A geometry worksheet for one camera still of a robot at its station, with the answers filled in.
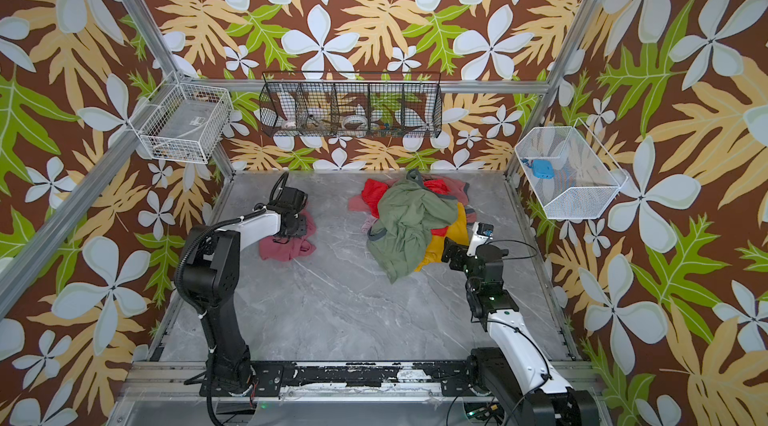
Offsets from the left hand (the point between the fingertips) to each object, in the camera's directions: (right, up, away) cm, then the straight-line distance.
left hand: (292, 222), depth 101 cm
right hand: (+53, -4, -17) cm, 56 cm away
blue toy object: (+78, +17, -16) cm, 82 cm away
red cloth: (+27, +12, +9) cm, 31 cm away
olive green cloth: (+39, +5, -14) cm, 42 cm away
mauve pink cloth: (+59, +12, +11) cm, 62 cm away
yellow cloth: (+57, -3, -2) cm, 57 cm away
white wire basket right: (+85, +13, -23) cm, 89 cm away
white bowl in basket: (+22, +35, -3) cm, 41 cm away
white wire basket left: (-26, +30, -16) cm, 42 cm away
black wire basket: (+21, +40, -4) cm, 45 cm away
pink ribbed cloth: (+2, -7, -9) cm, 12 cm away
